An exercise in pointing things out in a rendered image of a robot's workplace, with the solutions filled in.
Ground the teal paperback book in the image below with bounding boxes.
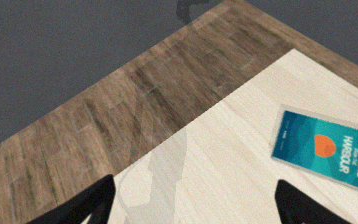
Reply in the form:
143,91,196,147
271,110,358,190

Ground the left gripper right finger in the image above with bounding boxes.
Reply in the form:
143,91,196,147
274,179,352,224

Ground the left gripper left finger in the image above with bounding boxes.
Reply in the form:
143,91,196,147
26,174,116,224

